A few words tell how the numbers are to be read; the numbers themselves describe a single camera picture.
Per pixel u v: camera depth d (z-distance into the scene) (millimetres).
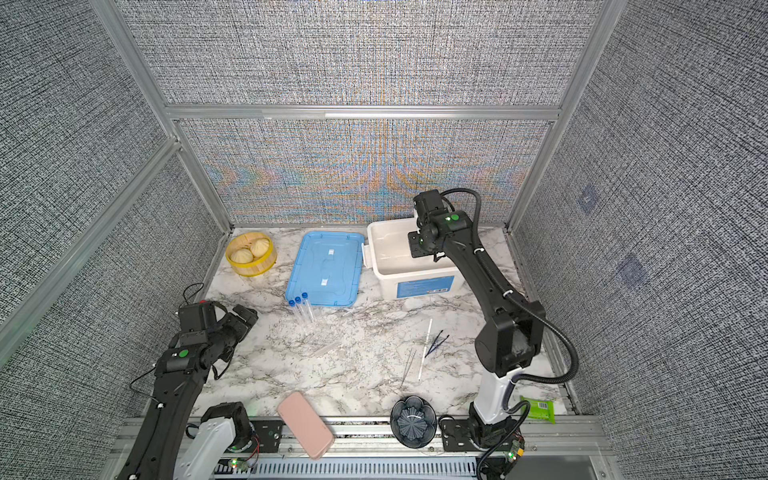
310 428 732
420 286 944
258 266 1031
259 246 1060
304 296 817
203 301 1019
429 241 689
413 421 747
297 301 813
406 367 849
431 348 878
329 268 1076
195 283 1058
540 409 775
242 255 1033
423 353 874
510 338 463
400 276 858
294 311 829
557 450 735
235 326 707
